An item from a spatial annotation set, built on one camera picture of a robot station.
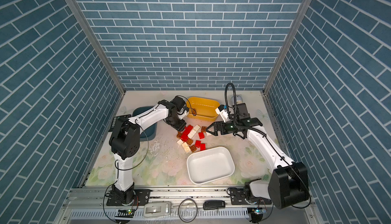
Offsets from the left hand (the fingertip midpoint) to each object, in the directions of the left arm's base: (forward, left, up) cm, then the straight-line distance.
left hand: (182, 127), depth 94 cm
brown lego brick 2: (-3, +2, -5) cm, 6 cm away
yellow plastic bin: (+19, -13, -5) cm, 23 cm away
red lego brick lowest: (-11, -13, -5) cm, 17 cm away
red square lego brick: (-3, -12, -5) cm, 13 cm away
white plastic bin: (-22, -15, -5) cm, 27 cm away
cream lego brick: (-12, -2, -4) cm, 13 cm away
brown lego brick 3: (-8, -5, -3) cm, 10 cm away
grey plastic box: (-42, +9, -3) cm, 43 cm away
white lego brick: (-1, -7, -3) cm, 8 cm away
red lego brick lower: (-9, -9, -4) cm, 14 cm away
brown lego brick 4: (-12, -7, -4) cm, 14 cm away
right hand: (-9, -18, +13) cm, 24 cm away
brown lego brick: (+2, -13, -4) cm, 14 cm away
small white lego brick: (-7, +2, -5) cm, 9 cm away
